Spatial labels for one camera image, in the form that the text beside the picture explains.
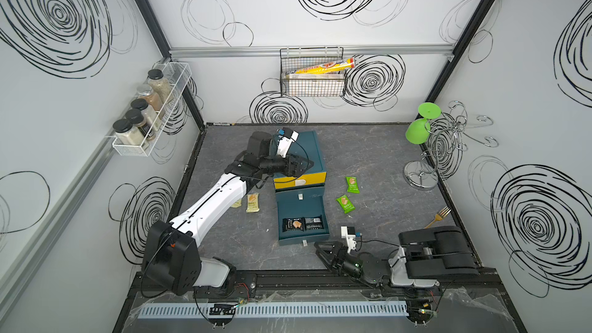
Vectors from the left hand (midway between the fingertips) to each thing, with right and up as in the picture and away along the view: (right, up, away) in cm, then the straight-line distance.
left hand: (305, 162), depth 76 cm
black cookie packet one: (-3, -24, +9) cm, 26 cm away
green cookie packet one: (+20, -11, +20) cm, 31 cm away
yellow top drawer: (0, -6, +1) cm, 6 cm away
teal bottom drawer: (-1, -18, +10) cm, 21 cm away
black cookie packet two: (+2, -24, +9) cm, 25 cm away
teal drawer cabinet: (+1, -11, +5) cm, 12 cm away
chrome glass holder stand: (+65, +7, +26) cm, 70 cm away
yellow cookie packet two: (-21, -18, +15) cm, 31 cm away
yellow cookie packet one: (-27, -18, +15) cm, 36 cm away
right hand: (+3, -28, -6) cm, 29 cm away
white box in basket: (-1, +28, +10) cm, 30 cm away
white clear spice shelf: (-53, +35, +19) cm, 66 cm away
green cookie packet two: (+17, -19, +15) cm, 29 cm away
